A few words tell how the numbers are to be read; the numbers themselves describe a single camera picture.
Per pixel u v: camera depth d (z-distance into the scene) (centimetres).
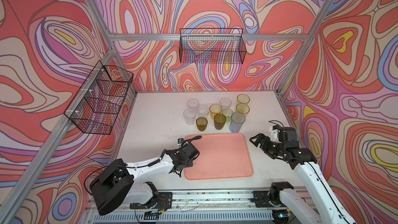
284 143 59
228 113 97
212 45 96
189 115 102
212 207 73
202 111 104
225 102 107
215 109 101
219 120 99
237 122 86
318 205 44
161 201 72
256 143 70
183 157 65
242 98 99
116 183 41
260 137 70
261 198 73
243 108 98
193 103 108
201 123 96
